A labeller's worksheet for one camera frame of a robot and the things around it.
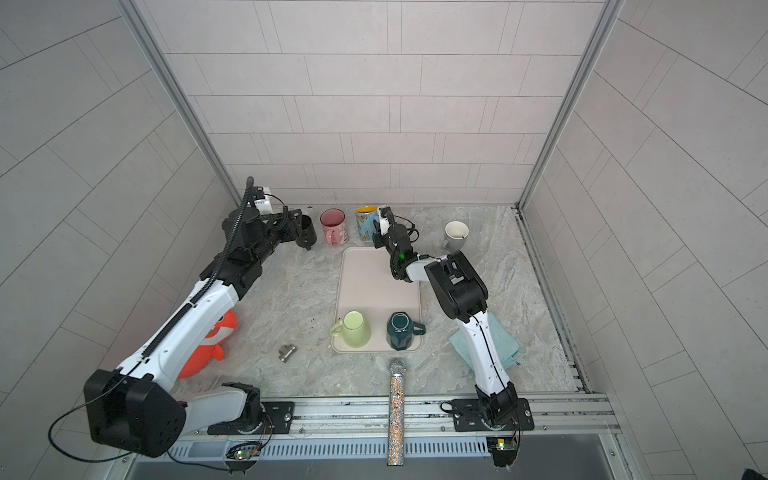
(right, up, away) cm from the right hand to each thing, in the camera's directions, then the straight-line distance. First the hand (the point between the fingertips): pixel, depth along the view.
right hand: (378, 218), depth 102 cm
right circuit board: (+31, -55, -34) cm, 71 cm away
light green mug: (-4, -30, -25) cm, 39 cm away
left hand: (-19, +2, -26) cm, 32 cm away
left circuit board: (-26, -52, -38) cm, 70 cm away
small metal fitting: (-24, -37, -21) cm, 49 cm away
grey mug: (+26, -5, -3) cm, 27 cm away
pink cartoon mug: (-16, -1, -1) cm, 16 cm away
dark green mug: (+8, -30, -27) cm, 40 cm away
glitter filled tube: (+7, -47, -32) cm, 58 cm away
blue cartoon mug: (-4, +1, -3) cm, 5 cm away
